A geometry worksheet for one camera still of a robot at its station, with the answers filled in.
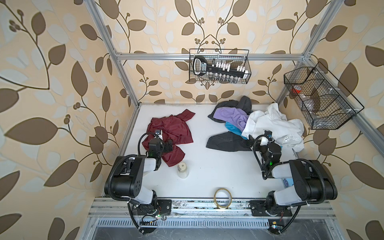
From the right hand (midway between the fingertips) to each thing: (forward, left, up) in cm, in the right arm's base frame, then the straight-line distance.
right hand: (258, 137), depth 90 cm
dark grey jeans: (+1, +16, -6) cm, 17 cm away
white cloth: (+3, -20, -2) cm, 20 cm away
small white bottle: (-19, +46, -1) cm, 50 cm away
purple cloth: (+17, +11, 0) cm, 20 cm away
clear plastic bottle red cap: (+20, -24, +18) cm, 36 cm away
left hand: (+3, +59, -4) cm, 60 cm away
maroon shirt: (+12, +53, -5) cm, 54 cm away
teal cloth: (+12, +12, -8) cm, 19 cm away
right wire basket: (+3, -26, +25) cm, 36 cm away
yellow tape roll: (-33, +22, -7) cm, 40 cm away
